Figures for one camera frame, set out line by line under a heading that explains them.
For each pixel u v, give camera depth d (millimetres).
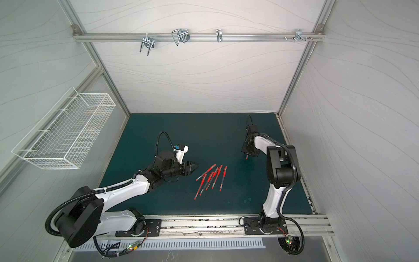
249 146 861
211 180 883
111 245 719
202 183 862
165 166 661
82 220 410
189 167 747
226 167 927
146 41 781
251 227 733
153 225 738
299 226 704
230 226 751
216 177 889
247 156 973
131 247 676
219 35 783
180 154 760
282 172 508
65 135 687
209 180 881
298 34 764
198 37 798
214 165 931
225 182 874
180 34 765
